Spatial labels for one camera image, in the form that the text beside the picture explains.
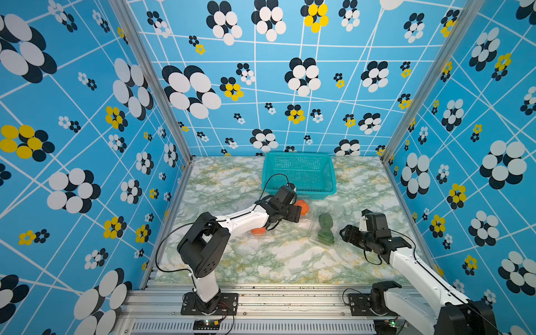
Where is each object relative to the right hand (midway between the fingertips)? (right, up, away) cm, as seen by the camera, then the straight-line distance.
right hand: (349, 233), depth 86 cm
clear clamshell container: (-17, +1, +6) cm, 18 cm away
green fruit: (-10, +5, +1) cm, 11 cm away
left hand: (-22, +10, +3) cm, 24 cm away
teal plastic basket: (-11, +25, +26) cm, 38 cm away
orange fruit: (-17, +10, +9) cm, 22 cm away
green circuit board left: (-55, -28, -14) cm, 64 cm away
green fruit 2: (-10, -1, -1) cm, 10 cm away
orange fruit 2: (-37, +2, -4) cm, 38 cm away
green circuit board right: (+7, -27, -17) cm, 32 cm away
